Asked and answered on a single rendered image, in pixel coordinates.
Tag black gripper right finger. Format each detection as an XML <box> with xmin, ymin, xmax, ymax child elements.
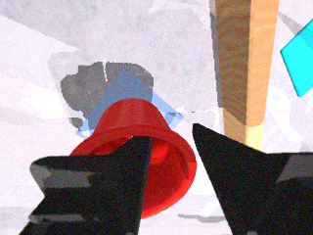
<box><xmin>192</xmin><ymin>123</ymin><xmax>313</xmax><ymax>235</ymax></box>

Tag wooden plank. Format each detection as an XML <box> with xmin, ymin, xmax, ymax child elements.
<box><xmin>214</xmin><ymin>0</ymin><xmax>279</xmax><ymax>151</ymax></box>

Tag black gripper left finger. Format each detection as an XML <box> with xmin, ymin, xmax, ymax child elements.
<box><xmin>29</xmin><ymin>136</ymin><xmax>153</xmax><ymax>235</ymax></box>

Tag red plastic cup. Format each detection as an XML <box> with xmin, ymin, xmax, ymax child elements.
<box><xmin>70</xmin><ymin>98</ymin><xmax>197</xmax><ymax>218</ymax></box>

